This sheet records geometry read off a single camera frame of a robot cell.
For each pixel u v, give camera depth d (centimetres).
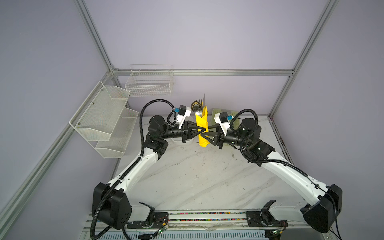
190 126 59
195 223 73
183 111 55
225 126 56
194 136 62
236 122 52
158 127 53
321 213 38
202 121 59
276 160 48
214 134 57
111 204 40
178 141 101
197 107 54
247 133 51
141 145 50
